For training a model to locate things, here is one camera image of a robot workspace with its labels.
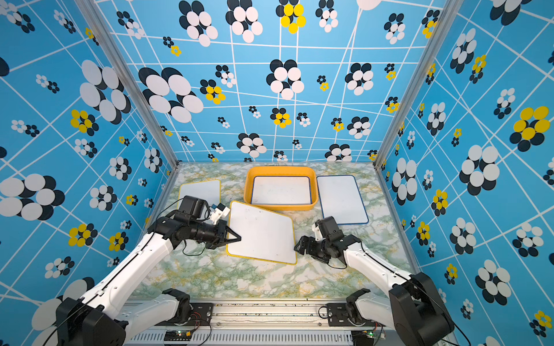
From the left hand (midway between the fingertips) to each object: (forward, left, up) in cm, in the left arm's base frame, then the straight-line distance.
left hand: (242, 236), depth 72 cm
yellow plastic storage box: (+45, -5, -16) cm, 48 cm away
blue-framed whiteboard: (+30, -42, -19) cm, 55 cm away
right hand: (+1, -22, -15) cm, 27 cm away
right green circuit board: (-26, -40, -20) cm, 52 cm away
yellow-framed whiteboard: (+35, +24, -21) cm, 47 cm away
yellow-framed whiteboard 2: (+5, -7, -10) cm, 14 cm away
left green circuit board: (-26, +22, -22) cm, 40 cm away
